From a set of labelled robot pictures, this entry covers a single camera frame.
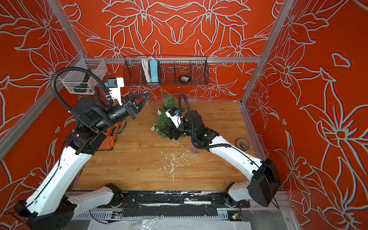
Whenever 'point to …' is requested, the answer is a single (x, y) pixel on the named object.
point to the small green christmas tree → (163, 120)
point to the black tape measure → (184, 79)
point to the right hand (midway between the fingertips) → (161, 126)
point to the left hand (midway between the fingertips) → (148, 94)
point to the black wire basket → (166, 70)
